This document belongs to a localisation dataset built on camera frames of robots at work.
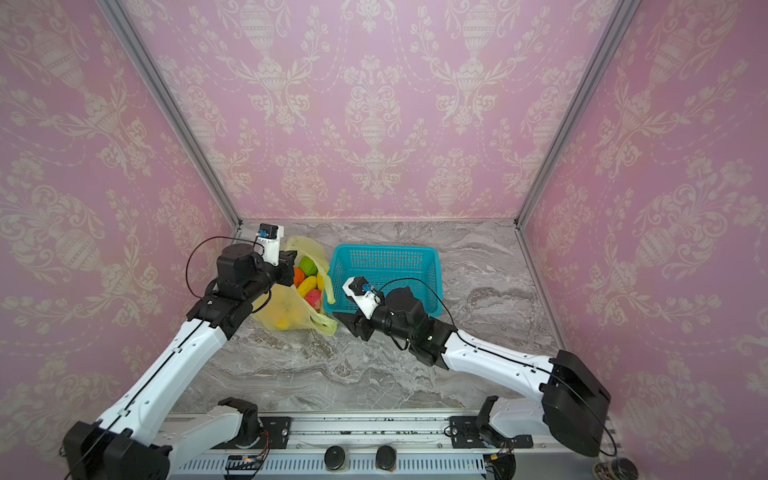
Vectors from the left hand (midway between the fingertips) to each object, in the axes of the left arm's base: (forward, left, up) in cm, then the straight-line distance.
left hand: (297, 253), depth 76 cm
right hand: (-12, -13, -3) cm, 18 cm away
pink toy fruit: (-1, -1, -21) cm, 21 cm away
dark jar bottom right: (-42, -72, -16) cm, 85 cm away
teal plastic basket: (+15, -33, -26) cm, 45 cm away
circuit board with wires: (-41, +11, -31) cm, 53 cm away
